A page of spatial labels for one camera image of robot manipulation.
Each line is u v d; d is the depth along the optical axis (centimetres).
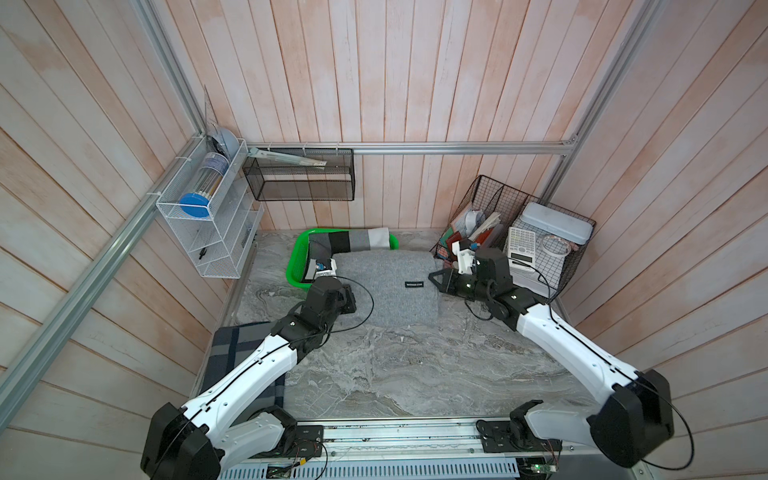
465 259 72
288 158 91
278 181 107
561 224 92
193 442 38
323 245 106
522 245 87
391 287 78
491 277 60
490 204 111
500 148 96
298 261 99
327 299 58
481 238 104
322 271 68
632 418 39
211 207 70
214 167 77
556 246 88
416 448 73
